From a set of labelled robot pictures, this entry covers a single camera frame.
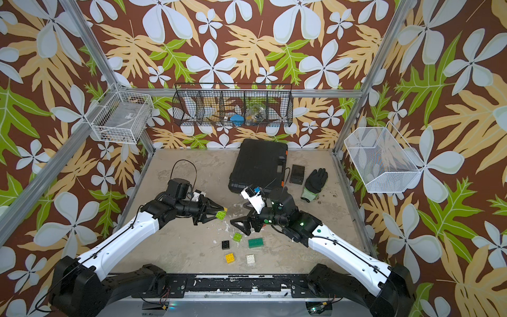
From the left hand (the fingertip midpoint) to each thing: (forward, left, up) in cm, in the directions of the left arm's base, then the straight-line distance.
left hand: (224, 208), depth 75 cm
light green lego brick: (-2, +1, 0) cm, 3 cm away
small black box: (+30, -36, -18) cm, 50 cm away
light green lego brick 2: (-5, -4, -18) cm, 19 cm away
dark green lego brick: (-7, -12, -18) cm, 23 cm away
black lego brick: (-8, +1, -18) cm, 20 cm away
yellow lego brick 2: (-14, -2, -18) cm, 22 cm away
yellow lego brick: (0, -1, -1) cm, 1 cm away
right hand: (-4, -6, +4) cm, 8 cm away
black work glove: (+25, -44, -18) cm, 54 cm away
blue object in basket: (+42, -4, +9) cm, 44 cm away
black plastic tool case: (+35, -14, -14) cm, 40 cm away
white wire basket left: (+36, +47, +16) cm, 61 cm away
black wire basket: (+52, -1, +11) cm, 54 cm away
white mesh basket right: (+19, -64, +8) cm, 67 cm away
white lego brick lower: (-14, -10, -18) cm, 25 cm away
